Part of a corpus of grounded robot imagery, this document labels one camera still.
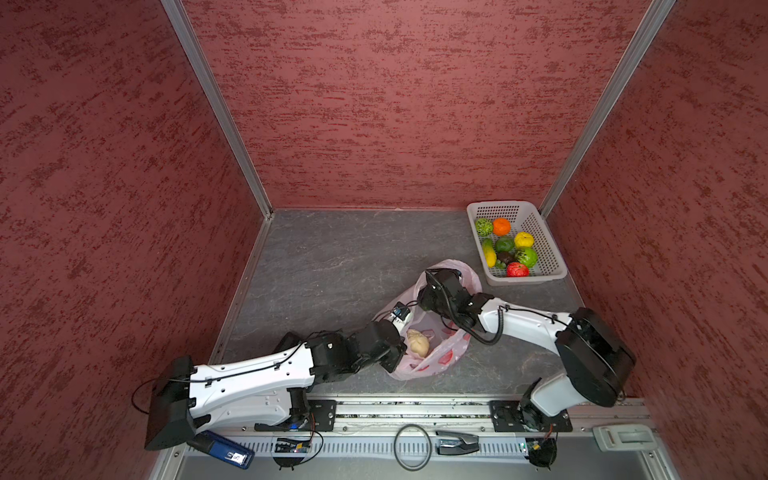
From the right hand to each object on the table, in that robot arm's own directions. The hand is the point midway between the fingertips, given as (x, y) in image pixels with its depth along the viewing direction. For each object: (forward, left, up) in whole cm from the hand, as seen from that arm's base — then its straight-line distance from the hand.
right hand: (421, 303), depth 89 cm
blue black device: (-35, +50, -3) cm, 61 cm away
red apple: (+11, -33, 0) cm, 35 cm away
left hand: (-15, +7, +7) cm, 18 cm away
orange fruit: (+31, -33, -1) cm, 46 cm away
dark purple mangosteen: (+17, -31, 0) cm, 35 cm away
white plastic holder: (-35, -46, -4) cm, 58 cm away
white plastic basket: (+36, -43, 0) cm, 56 cm away
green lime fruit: (+22, -32, 0) cm, 39 cm away
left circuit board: (-34, +37, -8) cm, 51 cm away
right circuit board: (-37, -27, -8) cm, 47 cm away
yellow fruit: (+25, -40, -1) cm, 47 cm away
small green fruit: (+30, -26, 0) cm, 40 cm away
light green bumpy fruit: (+15, -37, +1) cm, 40 cm away
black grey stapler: (-35, -8, -3) cm, 36 cm away
